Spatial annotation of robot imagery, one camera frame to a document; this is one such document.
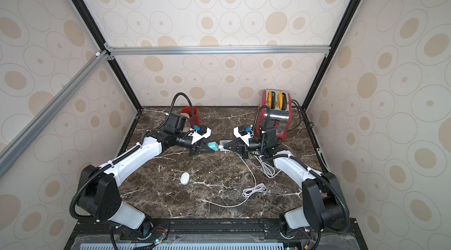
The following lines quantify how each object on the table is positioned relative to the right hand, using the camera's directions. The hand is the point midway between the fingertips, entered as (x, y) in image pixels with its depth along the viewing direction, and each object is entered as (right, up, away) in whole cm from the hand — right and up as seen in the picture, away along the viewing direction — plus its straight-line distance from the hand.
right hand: (231, 145), depth 76 cm
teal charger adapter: (-7, 0, -4) cm, 8 cm away
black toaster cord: (+45, +21, +41) cm, 65 cm away
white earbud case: (-23, -18, +12) cm, 32 cm away
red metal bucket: (-27, +18, +33) cm, 46 cm away
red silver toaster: (+24, +20, +21) cm, 38 cm away
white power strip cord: (+19, -14, +13) cm, 27 cm away
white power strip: (-4, +1, -3) cm, 5 cm away
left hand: (-7, -1, -2) cm, 7 cm away
